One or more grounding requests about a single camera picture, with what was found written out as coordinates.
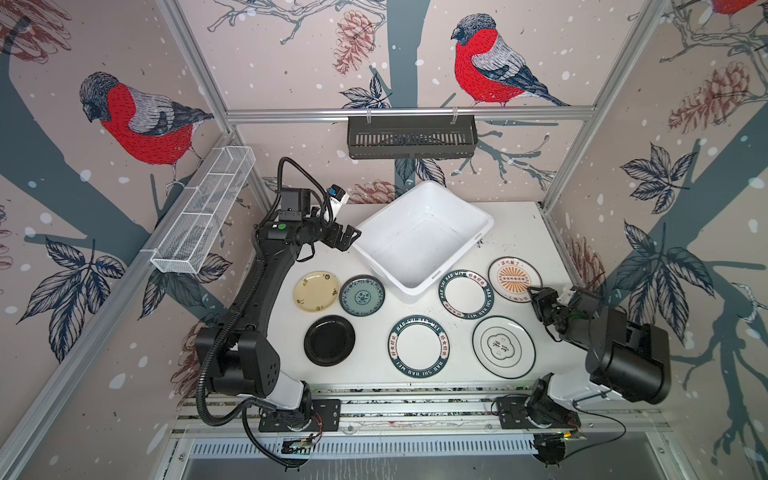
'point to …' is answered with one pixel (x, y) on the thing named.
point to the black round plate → (329, 340)
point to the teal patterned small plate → (362, 295)
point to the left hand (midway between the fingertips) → (343, 223)
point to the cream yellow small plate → (316, 291)
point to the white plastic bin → (421, 238)
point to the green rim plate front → (418, 346)
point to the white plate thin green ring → (504, 347)
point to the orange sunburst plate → (511, 277)
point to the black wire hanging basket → (411, 137)
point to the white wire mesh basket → (184, 246)
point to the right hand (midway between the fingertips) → (531, 295)
